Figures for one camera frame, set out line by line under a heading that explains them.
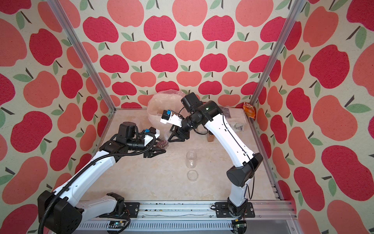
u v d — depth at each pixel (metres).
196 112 0.49
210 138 0.98
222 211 0.73
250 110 1.12
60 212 0.38
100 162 0.49
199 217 0.74
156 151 0.69
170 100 0.95
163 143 0.69
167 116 0.57
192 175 0.87
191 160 0.86
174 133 0.57
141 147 0.64
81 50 0.86
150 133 0.60
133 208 0.75
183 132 0.59
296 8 0.70
